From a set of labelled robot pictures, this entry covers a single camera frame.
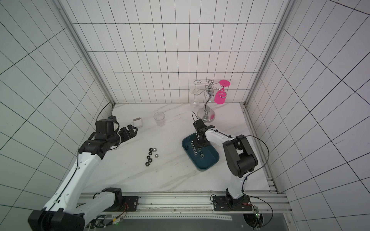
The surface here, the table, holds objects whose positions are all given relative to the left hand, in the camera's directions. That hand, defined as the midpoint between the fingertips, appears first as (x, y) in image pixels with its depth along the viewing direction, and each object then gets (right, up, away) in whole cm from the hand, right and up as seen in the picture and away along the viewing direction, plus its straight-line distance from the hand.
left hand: (131, 134), depth 78 cm
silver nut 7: (+41, -15, +11) cm, 45 cm away
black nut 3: (+7, -20, +9) cm, 22 cm away
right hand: (+36, -9, +17) cm, 41 cm away
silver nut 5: (+40, -11, +14) cm, 44 cm away
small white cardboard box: (-6, +5, +29) cm, 30 cm away
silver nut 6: (+37, -14, +12) cm, 41 cm away
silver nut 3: (+35, -7, +17) cm, 39 cm away
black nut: (+8, -12, +14) cm, 20 cm away
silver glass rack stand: (+46, +11, +33) cm, 58 cm away
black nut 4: (+31, -10, +14) cm, 36 cm away
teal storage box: (+42, -16, +11) cm, 46 cm away
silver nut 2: (+12, -15, +12) cm, 22 cm away
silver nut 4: (+36, -12, +14) cm, 41 cm away
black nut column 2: (+8, -18, +10) cm, 22 cm away
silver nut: (+10, -12, +14) cm, 21 cm away
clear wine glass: (+37, +19, +17) cm, 45 cm away
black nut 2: (+7, -16, +11) cm, 21 cm away
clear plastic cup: (+11, +9, +28) cm, 31 cm away
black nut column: (+7, -14, +13) cm, 21 cm away
